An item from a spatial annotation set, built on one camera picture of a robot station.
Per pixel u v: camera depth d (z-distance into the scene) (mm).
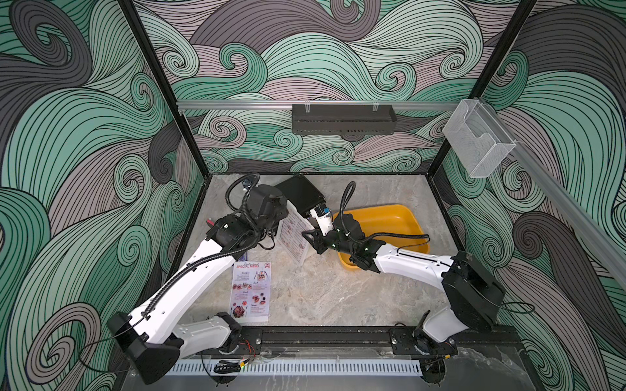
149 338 367
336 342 744
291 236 877
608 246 510
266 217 509
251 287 850
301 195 1167
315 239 740
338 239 666
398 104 944
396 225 978
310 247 773
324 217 713
